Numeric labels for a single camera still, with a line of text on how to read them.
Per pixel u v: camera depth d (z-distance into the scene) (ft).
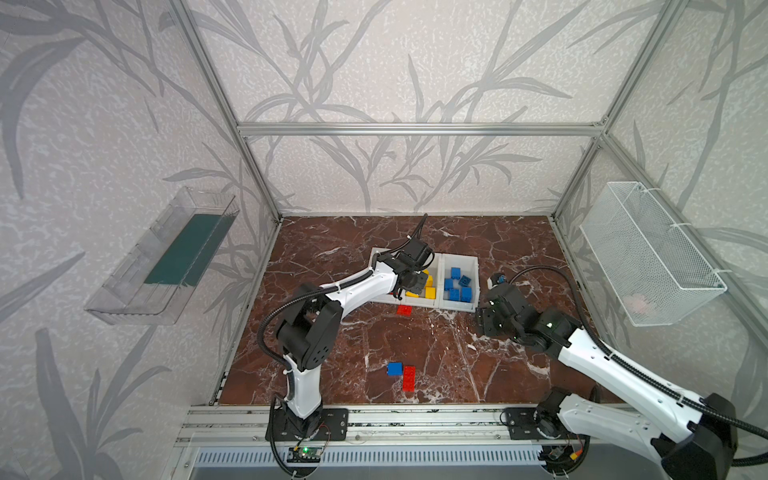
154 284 2.07
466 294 3.21
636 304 2.38
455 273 3.36
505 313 1.94
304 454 2.32
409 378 2.63
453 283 3.31
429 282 3.16
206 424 2.47
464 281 3.25
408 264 2.26
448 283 3.30
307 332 1.58
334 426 2.41
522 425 2.40
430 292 3.13
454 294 3.10
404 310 3.07
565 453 2.41
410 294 2.74
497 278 2.31
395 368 2.71
